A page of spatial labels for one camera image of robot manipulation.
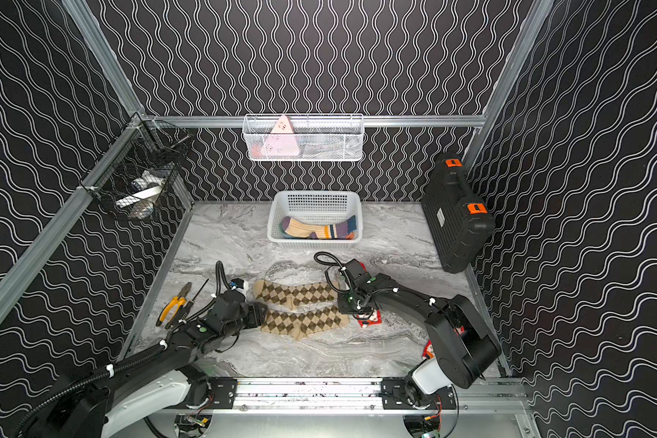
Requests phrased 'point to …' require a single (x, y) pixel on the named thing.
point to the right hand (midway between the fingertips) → (344, 306)
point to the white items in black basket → (141, 202)
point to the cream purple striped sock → (298, 229)
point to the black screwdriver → (188, 307)
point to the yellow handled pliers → (176, 303)
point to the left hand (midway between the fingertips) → (261, 306)
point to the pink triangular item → (281, 141)
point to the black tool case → (457, 224)
